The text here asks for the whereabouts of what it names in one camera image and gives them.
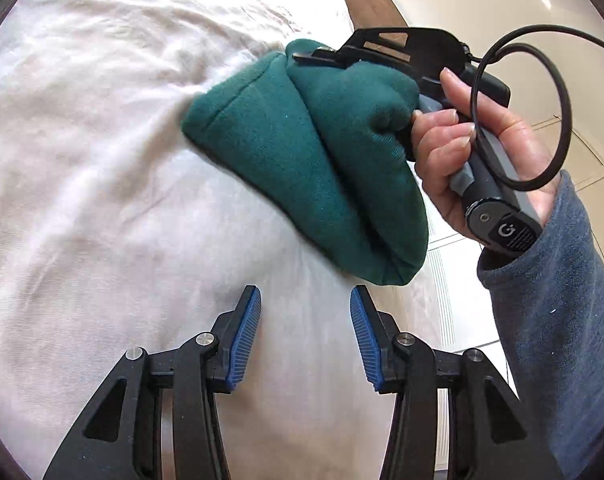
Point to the bed with beige cover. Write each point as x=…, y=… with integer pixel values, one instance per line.
x=107, y=185

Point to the green knitted sweater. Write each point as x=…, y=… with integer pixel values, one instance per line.
x=307, y=160

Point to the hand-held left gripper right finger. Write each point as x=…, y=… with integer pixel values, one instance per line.
x=366, y=340

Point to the person's right forearm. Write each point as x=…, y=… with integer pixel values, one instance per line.
x=556, y=320

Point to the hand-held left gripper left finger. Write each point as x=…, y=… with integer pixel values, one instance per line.
x=244, y=340

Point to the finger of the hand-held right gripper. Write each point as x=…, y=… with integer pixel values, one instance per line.
x=421, y=55

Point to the person's right hand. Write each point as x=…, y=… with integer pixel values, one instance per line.
x=434, y=145

